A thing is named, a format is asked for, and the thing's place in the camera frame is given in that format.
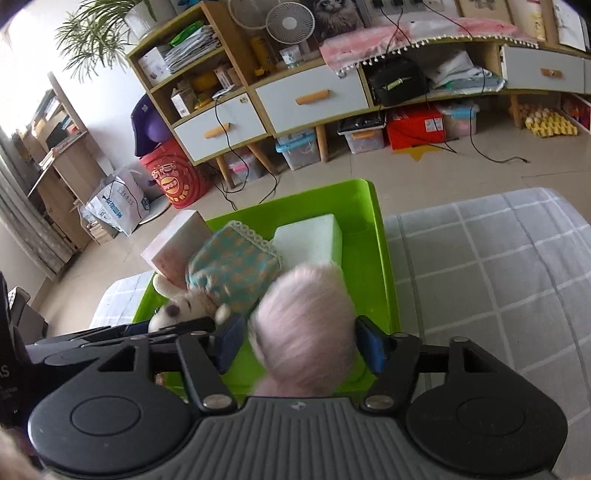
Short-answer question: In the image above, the plush doll teal dress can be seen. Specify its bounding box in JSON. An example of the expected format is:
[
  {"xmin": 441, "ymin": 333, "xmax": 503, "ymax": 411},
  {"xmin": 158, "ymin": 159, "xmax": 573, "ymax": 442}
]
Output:
[{"xmin": 148, "ymin": 221, "xmax": 283, "ymax": 333}]

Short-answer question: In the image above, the pink fluffy plush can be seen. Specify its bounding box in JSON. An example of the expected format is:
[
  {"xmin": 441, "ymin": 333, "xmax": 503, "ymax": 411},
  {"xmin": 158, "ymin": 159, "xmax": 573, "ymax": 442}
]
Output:
[{"xmin": 249, "ymin": 262, "xmax": 356, "ymax": 398}]

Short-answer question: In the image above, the pink sponge block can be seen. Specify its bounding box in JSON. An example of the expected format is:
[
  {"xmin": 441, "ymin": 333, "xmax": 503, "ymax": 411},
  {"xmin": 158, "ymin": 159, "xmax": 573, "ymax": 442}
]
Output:
[{"xmin": 141, "ymin": 210, "xmax": 212, "ymax": 288}]

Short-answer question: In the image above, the white foam block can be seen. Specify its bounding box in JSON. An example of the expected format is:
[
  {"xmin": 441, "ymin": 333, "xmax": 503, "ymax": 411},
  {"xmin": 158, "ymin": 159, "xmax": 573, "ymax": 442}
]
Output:
[{"xmin": 271, "ymin": 214, "xmax": 344, "ymax": 271}]

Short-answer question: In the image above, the green plastic storage bin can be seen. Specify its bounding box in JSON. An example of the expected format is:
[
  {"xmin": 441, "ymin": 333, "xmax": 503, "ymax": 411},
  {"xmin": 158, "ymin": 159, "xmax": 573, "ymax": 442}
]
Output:
[{"xmin": 132, "ymin": 180, "xmax": 400, "ymax": 401}]

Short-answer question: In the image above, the checkered grey table cloth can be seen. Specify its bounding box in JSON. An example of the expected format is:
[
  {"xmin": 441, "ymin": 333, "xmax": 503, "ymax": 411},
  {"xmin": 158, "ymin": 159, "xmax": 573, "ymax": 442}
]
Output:
[{"xmin": 89, "ymin": 186, "xmax": 591, "ymax": 434}]

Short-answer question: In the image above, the white paper shopping bag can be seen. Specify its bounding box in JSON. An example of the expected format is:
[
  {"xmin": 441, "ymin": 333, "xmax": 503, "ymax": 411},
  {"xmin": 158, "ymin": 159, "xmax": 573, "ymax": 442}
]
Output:
[{"xmin": 85, "ymin": 169, "xmax": 150, "ymax": 236}]

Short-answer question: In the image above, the red snack barrel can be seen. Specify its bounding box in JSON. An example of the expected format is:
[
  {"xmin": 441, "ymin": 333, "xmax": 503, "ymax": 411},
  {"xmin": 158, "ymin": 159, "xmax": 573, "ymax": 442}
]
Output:
[{"xmin": 139, "ymin": 138, "xmax": 211, "ymax": 210}]

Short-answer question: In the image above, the clear storage box blue lid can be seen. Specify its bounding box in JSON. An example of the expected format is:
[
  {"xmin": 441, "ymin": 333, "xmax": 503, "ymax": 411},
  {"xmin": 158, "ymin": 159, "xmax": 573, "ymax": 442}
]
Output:
[{"xmin": 276, "ymin": 129, "xmax": 321, "ymax": 171}]

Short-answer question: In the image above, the grey curtain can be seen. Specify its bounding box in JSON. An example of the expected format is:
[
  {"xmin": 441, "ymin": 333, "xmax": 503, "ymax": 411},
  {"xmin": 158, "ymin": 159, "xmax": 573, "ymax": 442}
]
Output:
[{"xmin": 1, "ymin": 132, "xmax": 74, "ymax": 281}]

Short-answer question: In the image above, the red cardboard box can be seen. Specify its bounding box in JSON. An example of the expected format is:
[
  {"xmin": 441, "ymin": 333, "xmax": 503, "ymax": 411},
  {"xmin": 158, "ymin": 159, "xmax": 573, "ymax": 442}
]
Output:
[{"xmin": 386, "ymin": 105, "xmax": 446, "ymax": 150}]

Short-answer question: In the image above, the wooden shelf desk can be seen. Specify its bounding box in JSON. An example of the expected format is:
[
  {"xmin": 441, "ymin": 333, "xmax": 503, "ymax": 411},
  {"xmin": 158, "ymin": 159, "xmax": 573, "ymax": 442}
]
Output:
[{"xmin": 19, "ymin": 73, "xmax": 106, "ymax": 252}]

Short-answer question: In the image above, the black bag on shelf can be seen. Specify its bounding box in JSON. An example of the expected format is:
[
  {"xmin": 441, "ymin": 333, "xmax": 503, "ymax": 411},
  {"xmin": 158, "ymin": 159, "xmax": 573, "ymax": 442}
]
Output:
[{"xmin": 365, "ymin": 57, "xmax": 429, "ymax": 107}]

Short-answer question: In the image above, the wooden cabinet with drawers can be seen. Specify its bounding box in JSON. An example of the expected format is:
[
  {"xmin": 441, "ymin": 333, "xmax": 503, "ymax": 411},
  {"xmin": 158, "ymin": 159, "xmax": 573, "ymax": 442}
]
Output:
[{"xmin": 127, "ymin": 1, "xmax": 370, "ymax": 183}]

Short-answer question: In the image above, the yellow egg tray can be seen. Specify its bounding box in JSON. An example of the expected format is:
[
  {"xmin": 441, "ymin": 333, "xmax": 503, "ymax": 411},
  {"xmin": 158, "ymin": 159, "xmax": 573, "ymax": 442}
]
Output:
[{"xmin": 518, "ymin": 104, "xmax": 578, "ymax": 138}]

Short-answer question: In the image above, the pink lace runner cloth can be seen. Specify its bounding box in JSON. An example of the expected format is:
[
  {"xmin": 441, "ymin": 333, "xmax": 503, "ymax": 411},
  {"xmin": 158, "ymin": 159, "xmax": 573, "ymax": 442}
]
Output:
[{"xmin": 320, "ymin": 16, "xmax": 539, "ymax": 75}]

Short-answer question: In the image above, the long low tv cabinet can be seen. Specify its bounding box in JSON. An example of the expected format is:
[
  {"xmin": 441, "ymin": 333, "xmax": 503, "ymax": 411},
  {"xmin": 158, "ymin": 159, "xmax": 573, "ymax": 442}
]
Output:
[{"xmin": 359, "ymin": 41, "xmax": 590, "ymax": 128}]

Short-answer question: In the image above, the white desk fan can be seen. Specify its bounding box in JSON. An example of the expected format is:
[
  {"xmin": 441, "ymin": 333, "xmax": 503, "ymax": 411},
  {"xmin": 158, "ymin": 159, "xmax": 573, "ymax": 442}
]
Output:
[{"xmin": 266, "ymin": 1, "xmax": 315, "ymax": 56}]

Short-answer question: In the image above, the framed cat picture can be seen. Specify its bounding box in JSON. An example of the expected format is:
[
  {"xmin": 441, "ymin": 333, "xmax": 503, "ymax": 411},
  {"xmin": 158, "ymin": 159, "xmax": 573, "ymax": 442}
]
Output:
[{"xmin": 304, "ymin": 0, "xmax": 365, "ymax": 40}]

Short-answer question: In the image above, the potted green plant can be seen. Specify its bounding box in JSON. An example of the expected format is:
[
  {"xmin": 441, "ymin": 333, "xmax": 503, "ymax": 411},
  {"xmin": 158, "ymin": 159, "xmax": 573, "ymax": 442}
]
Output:
[{"xmin": 55, "ymin": 1, "xmax": 155, "ymax": 78}]

